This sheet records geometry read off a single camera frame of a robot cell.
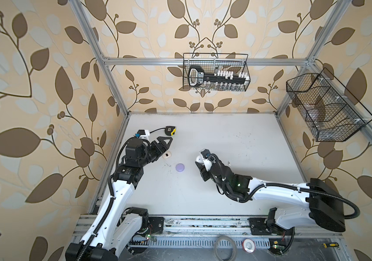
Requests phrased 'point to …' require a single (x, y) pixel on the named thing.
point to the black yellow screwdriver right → (331, 244)
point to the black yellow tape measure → (169, 130)
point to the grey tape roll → (215, 246)
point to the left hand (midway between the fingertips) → (166, 141)
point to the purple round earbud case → (180, 167)
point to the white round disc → (248, 246)
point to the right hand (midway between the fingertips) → (200, 160)
